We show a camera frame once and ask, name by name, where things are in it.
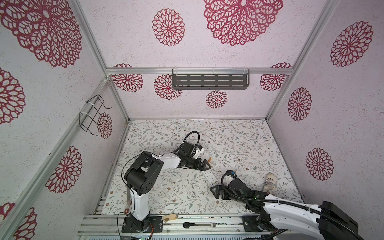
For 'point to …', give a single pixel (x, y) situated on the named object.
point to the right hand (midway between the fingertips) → (214, 189)
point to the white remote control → (210, 177)
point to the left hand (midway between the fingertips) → (205, 168)
